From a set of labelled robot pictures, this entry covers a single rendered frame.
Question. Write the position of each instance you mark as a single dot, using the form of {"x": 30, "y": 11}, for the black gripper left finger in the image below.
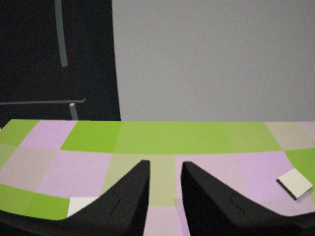
{"x": 121, "y": 211}

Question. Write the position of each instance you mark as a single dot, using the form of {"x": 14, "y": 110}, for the cream flat square block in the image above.
{"x": 294, "y": 183}

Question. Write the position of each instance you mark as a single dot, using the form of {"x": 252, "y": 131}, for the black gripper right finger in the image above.
{"x": 213, "y": 209}

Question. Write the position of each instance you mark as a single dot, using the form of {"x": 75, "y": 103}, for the white flat square pad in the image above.
{"x": 79, "y": 203}

